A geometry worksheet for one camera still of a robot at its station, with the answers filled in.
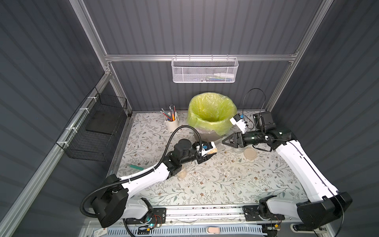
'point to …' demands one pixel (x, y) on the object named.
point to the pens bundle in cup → (173, 113)
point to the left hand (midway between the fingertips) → (214, 148)
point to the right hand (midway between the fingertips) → (229, 141)
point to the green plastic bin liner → (211, 112)
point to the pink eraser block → (214, 230)
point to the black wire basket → (89, 135)
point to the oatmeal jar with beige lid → (239, 150)
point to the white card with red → (98, 232)
